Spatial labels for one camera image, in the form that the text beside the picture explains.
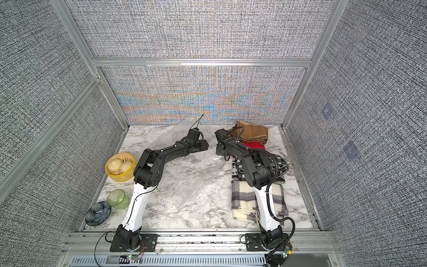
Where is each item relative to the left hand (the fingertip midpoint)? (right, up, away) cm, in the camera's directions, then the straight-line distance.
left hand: (209, 143), depth 107 cm
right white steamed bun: (-46, -12, -14) cm, 50 cm away
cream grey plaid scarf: (+18, -28, -27) cm, 43 cm away
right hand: (+9, -2, -1) cm, 9 cm away
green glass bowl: (-46, -29, -21) cm, 58 cm away
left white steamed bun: (-52, -12, -15) cm, 55 cm away
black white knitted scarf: (+17, -15, -17) cm, 28 cm away
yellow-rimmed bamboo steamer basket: (-49, -18, -15) cm, 55 cm away
